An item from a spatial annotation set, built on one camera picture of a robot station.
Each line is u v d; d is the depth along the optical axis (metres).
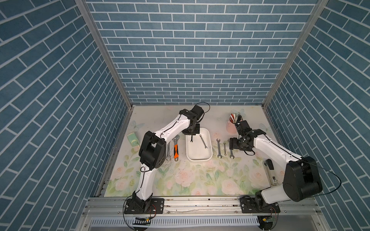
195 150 0.98
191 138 0.91
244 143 0.74
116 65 0.96
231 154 0.94
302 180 0.43
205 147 0.96
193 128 0.79
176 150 0.94
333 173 0.65
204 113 0.79
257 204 0.67
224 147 0.96
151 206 0.69
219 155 0.93
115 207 0.75
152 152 0.52
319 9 0.72
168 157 0.92
